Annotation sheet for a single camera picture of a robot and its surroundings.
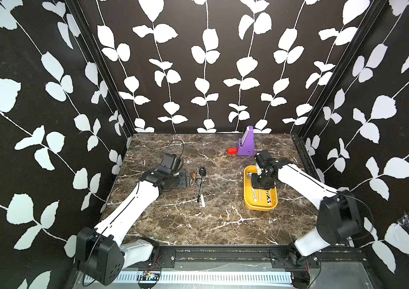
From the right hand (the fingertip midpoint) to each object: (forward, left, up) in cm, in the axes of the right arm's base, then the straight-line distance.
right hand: (253, 182), depth 88 cm
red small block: (+26, +8, -7) cm, 28 cm away
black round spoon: (+11, +26, -7) cm, 29 cm away
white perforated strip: (-39, +24, -9) cm, 46 cm away
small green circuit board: (-38, +46, -9) cm, 61 cm away
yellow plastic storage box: (-7, -5, -8) cm, 12 cm away
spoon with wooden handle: (-3, -4, -8) cm, 10 cm away
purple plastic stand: (+26, 0, -2) cm, 26 cm away
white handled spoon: (-5, +26, -7) cm, 27 cm away
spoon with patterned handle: (-6, -9, -8) cm, 13 cm away
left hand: (-2, +34, +7) cm, 34 cm away
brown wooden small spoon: (+9, +31, -9) cm, 34 cm away
